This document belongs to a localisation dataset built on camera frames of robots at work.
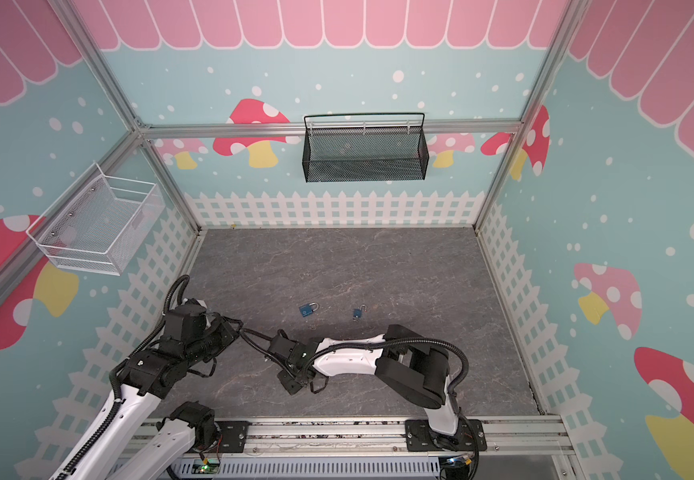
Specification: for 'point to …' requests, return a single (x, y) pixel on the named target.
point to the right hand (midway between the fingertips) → (289, 380)
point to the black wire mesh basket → (365, 147)
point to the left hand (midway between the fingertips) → (240, 332)
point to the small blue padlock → (357, 312)
